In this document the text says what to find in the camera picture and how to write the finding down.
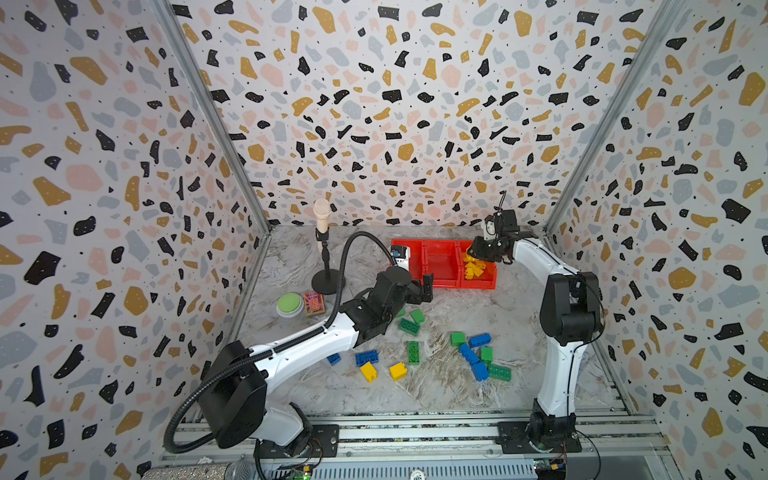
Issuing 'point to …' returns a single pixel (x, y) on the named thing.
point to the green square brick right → (486, 353)
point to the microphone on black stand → (327, 282)
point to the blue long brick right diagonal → (468, 354)
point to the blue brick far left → (334, 358)
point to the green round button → (289, 302)
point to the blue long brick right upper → (479, 340)
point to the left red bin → (416, 256)
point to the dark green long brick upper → (409, 326)
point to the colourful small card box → (314, 303)
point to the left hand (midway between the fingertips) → (424, 270)
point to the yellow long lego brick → (471, 269)
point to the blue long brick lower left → (365, 357)
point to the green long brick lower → (413, 352)
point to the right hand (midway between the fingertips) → (472, 243)
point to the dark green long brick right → (500, 372)
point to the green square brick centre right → (457, 339)
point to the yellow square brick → (480, 264)
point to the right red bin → (486, 281)
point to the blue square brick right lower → (480, 371)
